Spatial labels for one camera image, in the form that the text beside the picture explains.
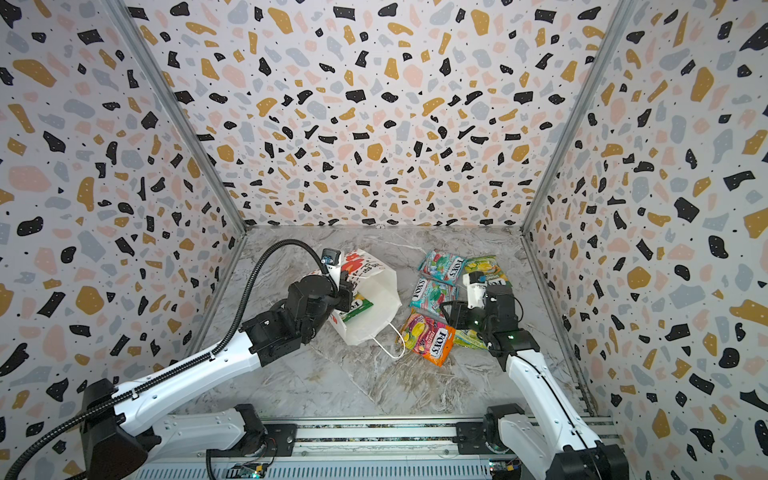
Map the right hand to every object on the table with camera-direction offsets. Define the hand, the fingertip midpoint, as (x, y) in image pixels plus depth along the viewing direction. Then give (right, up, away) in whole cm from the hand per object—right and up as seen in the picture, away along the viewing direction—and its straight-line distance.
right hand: (443, 300), depth 80 cm
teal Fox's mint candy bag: (+3, +8, +26) cm, 27 cm away
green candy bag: (+20, +9, +26) cm, 34 cm away
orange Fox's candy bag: (-4, -12, +9) cm, 16 cm away
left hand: (-24, +9, -9) cm, 27 cm away
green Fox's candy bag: (+9, -13, +9) cm, 18 cm away
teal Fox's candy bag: (-2, -1, +18) cm, 18 cm away
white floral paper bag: (-20, 0, +13) cm, 23 cm away
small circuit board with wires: (-47, -38, -10) cm, 62 cm away
